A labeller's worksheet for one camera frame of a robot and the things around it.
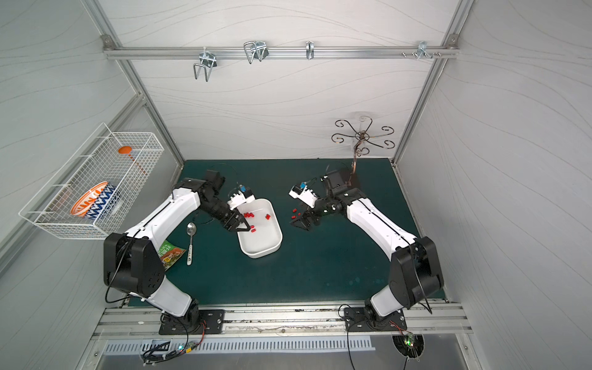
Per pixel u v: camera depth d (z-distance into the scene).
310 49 0.72
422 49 0.77
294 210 1.01
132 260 0.44
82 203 0.63
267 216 0.99
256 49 0.75
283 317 0.75
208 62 0.78
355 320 0.74
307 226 0.72
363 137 0.86
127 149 0.78
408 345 0.72
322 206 0.70
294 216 0.99
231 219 0.71
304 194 0.71
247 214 0.99
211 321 0.74
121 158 0.78
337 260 0.89
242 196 0.75
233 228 0.72
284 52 0.78
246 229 0.78
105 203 0.58
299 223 0.71
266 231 0.95
